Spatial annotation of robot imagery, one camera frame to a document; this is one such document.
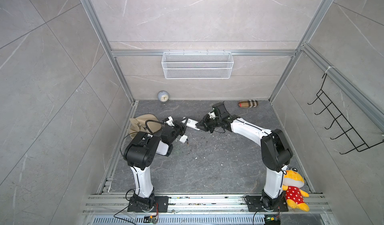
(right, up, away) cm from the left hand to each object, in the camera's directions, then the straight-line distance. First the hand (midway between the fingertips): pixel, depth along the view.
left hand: (188, 115), depth 90 cm
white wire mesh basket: (+6, +34, +10) cm, 36 cm away
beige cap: (-24, -4, -6) cm, 25 cm away
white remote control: (+2, -5, -2) cm, 6 cm away
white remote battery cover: (-4, -16, +7) cm, 18 cm away
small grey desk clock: (-21, +14, +24) cm, 35 cm away
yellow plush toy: (+54, -33, -16) cm, 65 cm away
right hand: (+4, -5, -2) cm, 7 cm away
